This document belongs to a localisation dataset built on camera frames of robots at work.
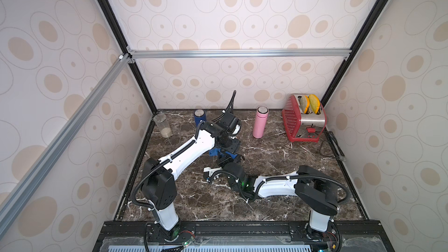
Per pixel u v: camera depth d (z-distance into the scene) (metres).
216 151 0.79
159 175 0.45
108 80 0.75
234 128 0.70
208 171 0.73
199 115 0.89
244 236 0.73
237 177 0.59
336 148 1.05
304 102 0.97
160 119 0.97
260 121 0.95
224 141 0.60
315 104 0.95
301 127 0.93
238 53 1.27
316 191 0.47
